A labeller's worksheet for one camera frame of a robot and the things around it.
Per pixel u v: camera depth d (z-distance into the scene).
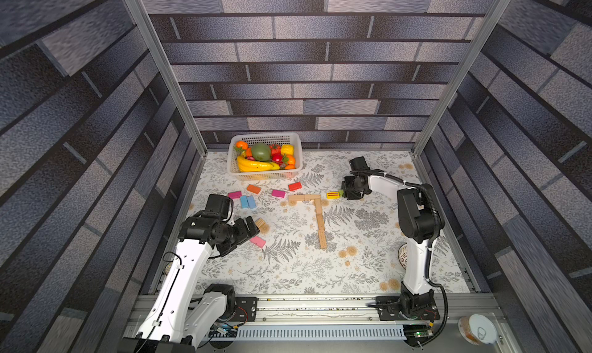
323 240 0.88
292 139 1.17
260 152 1.07
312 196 1.02
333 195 1.00
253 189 1.05
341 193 1.00
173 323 0.39
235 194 1.04
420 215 0.56
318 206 0.99
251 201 1.00
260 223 0.93
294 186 1.07
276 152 1.13
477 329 0.66
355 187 0.89
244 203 1.00
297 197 1.02
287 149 1.14
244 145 1.11
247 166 1.02
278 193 1.04
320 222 0.95
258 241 0.90
